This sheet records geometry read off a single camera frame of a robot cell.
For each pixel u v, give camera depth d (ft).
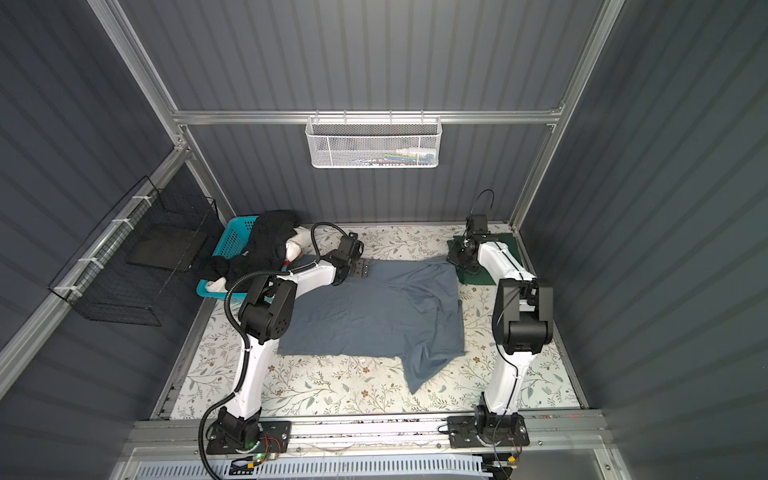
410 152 2.99
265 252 3.11
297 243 3.22
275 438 2.37
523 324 1.72
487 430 2.22
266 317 1.99
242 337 1.94
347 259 2.82
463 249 2.45
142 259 2.42
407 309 3.18
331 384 2.70
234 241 3.91
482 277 2.16
